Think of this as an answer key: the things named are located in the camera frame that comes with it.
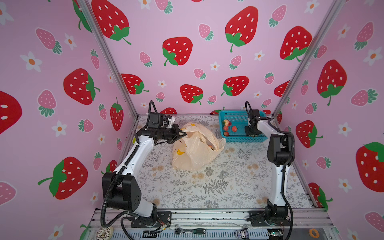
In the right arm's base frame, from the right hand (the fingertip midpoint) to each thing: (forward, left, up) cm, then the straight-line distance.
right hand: (252, 131), depth 107 cm
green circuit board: (-61, -5, -4) cm, 62 cm away
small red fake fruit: (-4, +19, -1) cm, 19 cm away
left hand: (-24, +43, +22) cm, 54 cm away
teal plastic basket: (+7, +13, -2) cm, 15 cm away
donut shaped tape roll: (-71, +76, 0) cm, 104 cm away
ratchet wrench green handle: (-65, +32, -2) cm, 72 cm away
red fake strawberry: (+1, +13, 0) cm, 13 cm away
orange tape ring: (-59, -22, -4) cm, 63 cm away
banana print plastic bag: (-28, +36, +16) cm, 49 cm away
